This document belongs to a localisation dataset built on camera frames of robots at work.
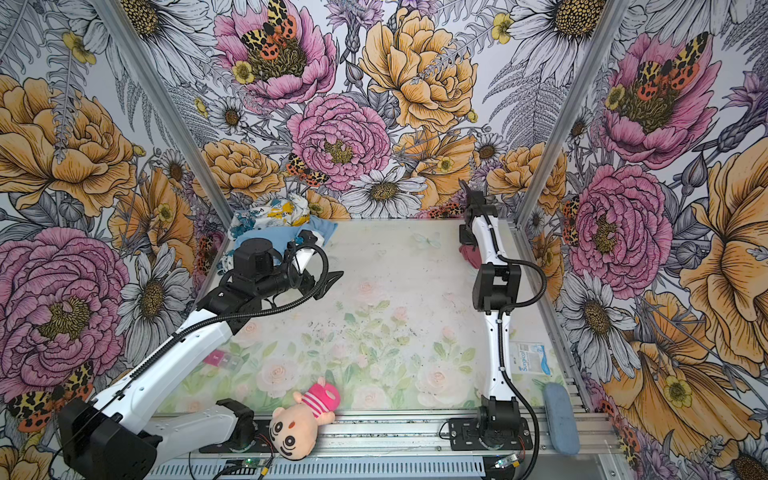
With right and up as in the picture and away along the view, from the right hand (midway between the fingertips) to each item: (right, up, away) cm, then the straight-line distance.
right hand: (476, 245), depth 109 cm
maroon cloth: (-2, -4, -4) cm, 6 cm away
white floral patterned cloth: (-69, +13, +3) cm, 70 cm away
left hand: (-46, -6, -33) cm, 57 cm away
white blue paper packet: (+10, -32, -21) cm, 40 cm away
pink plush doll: (-52, -42, -41) cm, 78 cm away
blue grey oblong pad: (+12, -43, -34) cm, 56 cm away
